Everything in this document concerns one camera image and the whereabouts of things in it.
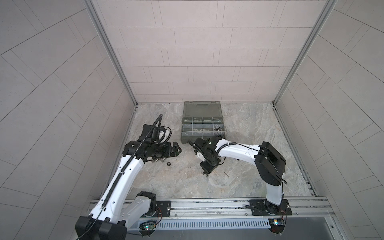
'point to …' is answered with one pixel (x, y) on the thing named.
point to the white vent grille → (214, 223)
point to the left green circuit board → (149, 226)
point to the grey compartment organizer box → (202, 119)
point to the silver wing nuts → (218, 129)
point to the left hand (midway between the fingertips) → (177, 149)
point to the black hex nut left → (167, 163)
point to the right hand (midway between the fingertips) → (206, 172)
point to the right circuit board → (277, 224)
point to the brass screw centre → (226, 174)
